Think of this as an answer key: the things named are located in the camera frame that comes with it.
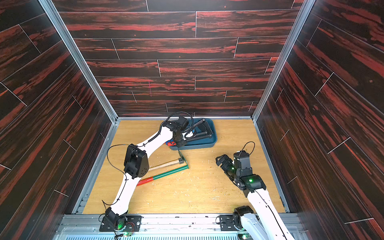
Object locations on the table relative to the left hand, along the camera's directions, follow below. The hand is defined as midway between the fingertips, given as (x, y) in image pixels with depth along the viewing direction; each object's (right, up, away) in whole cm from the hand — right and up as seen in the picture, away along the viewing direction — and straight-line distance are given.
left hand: (183, 141), depth 100 cm
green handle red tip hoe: (-16, -22, -12) cm, 30 cm away
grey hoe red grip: (+17, +5, +6) cm, 18 cm away
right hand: (+23, -10, -20) cm, 32 cm away
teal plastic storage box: (+17, -1, +4) cm, 18 cm away
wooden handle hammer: (-1, -13, -6) cm, 14 cm away
